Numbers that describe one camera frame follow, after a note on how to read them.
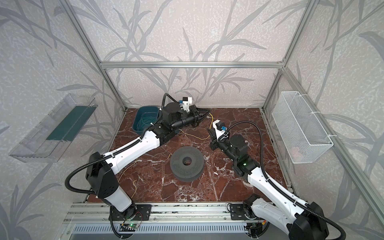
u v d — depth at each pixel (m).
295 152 0.73
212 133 0.67
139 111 1.12
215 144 0.65
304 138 0.61
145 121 1.13
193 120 0.64
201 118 0.65
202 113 0.69
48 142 0.63
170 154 0.89
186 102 0.69
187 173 0.81
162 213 0.75
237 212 0.74
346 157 0.54
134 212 0.68
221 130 0.60
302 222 0.38
